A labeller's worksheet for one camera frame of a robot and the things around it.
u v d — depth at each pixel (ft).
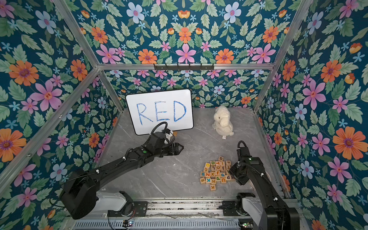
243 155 2.17
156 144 2.08
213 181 2.63
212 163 2.88
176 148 2.41
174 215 2.37
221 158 2.91
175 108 3.05
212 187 2.57
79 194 1.35
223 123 2.90
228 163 2.89
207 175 2.71
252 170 1.77
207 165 2.84
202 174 2.73
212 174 2.73
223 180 2.64
